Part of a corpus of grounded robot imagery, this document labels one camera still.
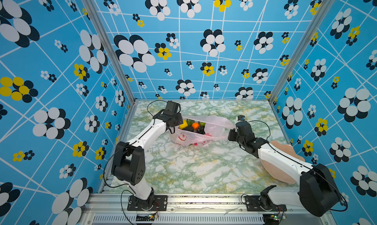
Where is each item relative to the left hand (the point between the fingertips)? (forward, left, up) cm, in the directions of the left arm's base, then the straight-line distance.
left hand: (180, 117), depth 90 cm
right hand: (-7, -33, -3) cm, 33 cm away
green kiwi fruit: (+2, -14, -9) cm, 17 cm away
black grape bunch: (-2, -13, -10) cm, 17 cm away
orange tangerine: (+1, -10, -11) cm, 15 cm away
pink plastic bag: (-8, -22, 0) cm, 23 cm away
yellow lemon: (+1, -2, -10) cm, 10 cm away
